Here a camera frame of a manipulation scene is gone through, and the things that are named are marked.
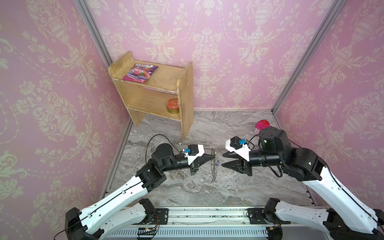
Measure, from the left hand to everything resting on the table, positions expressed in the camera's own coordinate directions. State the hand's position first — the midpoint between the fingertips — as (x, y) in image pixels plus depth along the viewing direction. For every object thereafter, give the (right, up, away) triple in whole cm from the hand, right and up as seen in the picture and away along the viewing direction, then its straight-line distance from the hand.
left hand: (213, 158), depth 57 cm
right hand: (+4, 0, 0) cm, 4 cm away
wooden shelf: (-37, +32, +44) cm, 65 cm away
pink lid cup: (+36, +13, +41) cm, 56 cm away
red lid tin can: (-21, +24, +32) cm, 45 cm away
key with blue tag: (+2, -3, +2) cm, 4 cm away
